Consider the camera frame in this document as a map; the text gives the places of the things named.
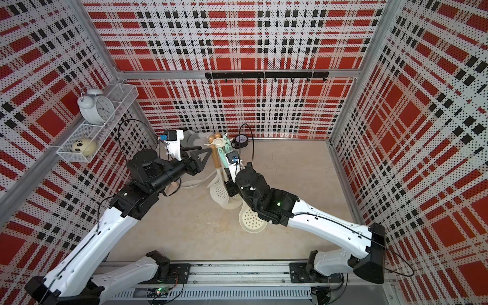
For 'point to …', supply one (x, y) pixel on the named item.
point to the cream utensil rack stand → (218, 192)
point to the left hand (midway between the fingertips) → (209, 150)
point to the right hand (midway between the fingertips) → (232, 168)
